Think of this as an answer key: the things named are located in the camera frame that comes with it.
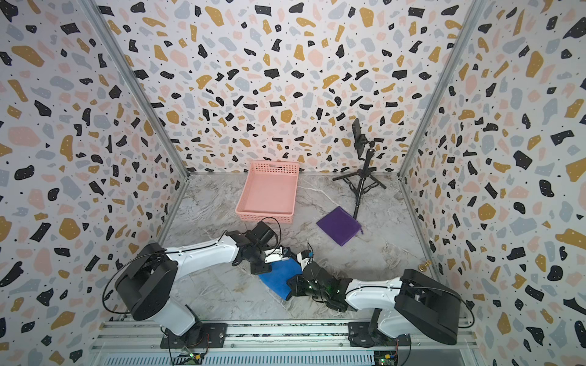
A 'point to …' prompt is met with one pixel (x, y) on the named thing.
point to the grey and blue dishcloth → (281, 271)
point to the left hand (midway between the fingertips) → (270, 260)
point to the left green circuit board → (192, 358)
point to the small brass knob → (423, 267)
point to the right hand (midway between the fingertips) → (286, 283)
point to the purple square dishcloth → (340, 225)
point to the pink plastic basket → (270, 191)
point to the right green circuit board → (385, 357)
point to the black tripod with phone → (357, 180)
